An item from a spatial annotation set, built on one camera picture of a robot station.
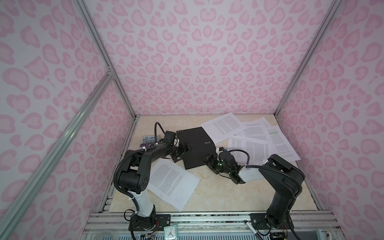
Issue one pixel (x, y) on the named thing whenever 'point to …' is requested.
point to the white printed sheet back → (223, 127)
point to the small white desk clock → (170, 232)
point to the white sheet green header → (281, 145)
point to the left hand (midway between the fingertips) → (190, 150)
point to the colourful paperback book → (147, 140)
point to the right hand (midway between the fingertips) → (203, 161)
